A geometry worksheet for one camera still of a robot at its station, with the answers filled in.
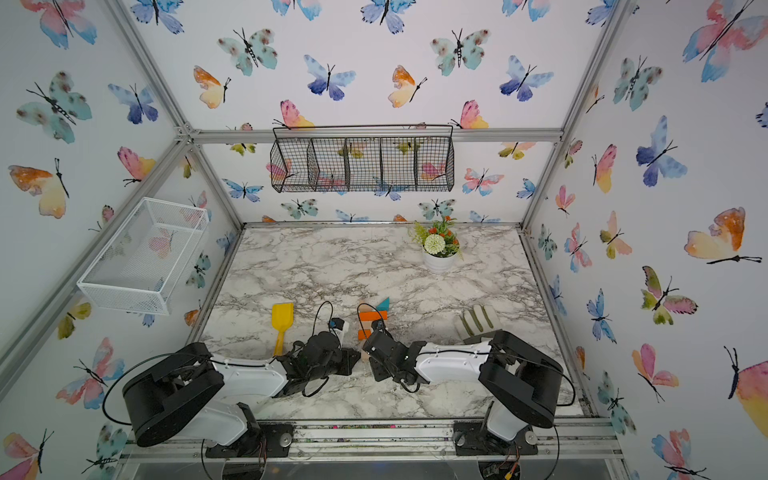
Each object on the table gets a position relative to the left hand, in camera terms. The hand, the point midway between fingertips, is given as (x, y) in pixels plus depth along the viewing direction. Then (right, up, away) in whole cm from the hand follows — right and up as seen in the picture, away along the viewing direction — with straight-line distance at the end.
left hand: (366, 356), depth 87 cm
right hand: (+4, -1, -1) cm, 4 cm away
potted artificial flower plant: (+22, +33, +7) cm, 40 cm away
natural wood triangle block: (-1, +12, +9) cm, 15 cm away
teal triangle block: (+5, +13, +10) cm, 17 cm away
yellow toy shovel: (-27, +10, +9) cm, 31 cm away
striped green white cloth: (+34, +9, +7) cm, 36 cm away
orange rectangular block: (+2, +10, +7) cm, 12 cm away
